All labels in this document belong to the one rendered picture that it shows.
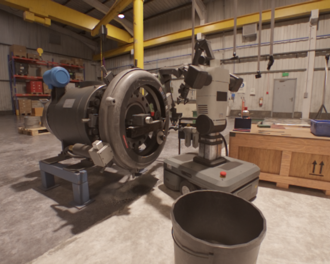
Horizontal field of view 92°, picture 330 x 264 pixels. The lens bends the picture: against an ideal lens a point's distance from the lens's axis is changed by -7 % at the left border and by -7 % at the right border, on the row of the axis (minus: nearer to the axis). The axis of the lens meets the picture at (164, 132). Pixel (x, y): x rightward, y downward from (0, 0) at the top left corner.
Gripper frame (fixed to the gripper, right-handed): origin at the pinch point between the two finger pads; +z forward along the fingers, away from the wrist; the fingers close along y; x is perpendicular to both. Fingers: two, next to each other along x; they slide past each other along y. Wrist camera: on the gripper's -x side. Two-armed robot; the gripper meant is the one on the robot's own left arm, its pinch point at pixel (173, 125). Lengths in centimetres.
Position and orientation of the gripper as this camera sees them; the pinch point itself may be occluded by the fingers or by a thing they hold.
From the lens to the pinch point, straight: 199.5
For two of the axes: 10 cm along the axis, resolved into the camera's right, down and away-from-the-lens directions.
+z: 0.0, 9.9, 1.6
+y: -5.4, -1.4, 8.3
